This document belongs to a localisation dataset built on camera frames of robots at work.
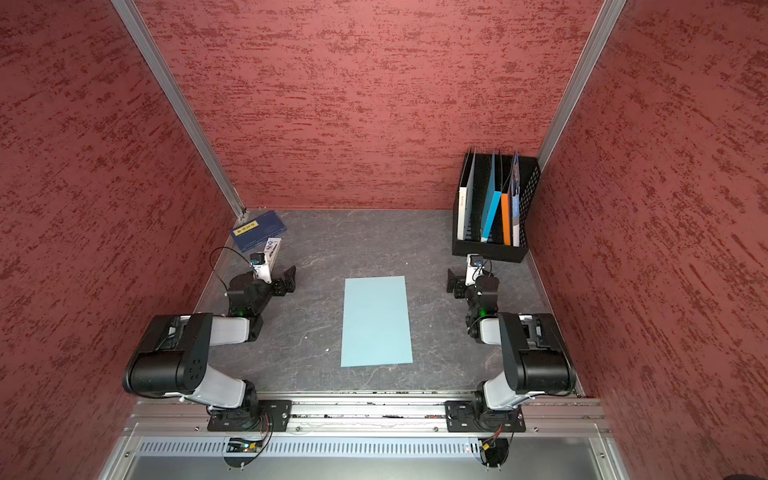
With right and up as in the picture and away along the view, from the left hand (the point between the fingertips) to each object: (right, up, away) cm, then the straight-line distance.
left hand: (281, 271), depth 93 cm
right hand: (+59, -1, +1) cm, 59 cm away
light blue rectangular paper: (+31, -17, -4) cm, 36 cm away
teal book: (+66, +21, -5) cm, 69 cm away
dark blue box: (-18, +14, +21) cm, 31 cm away
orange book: (+72, +17, 0) cm, 74 cm away
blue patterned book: (+72, +21, -8) cm, 76 cm away
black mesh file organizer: (+85, +31, +10) cm, 91 cm away
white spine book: (+58, +23, -5) cm, 63 cm away
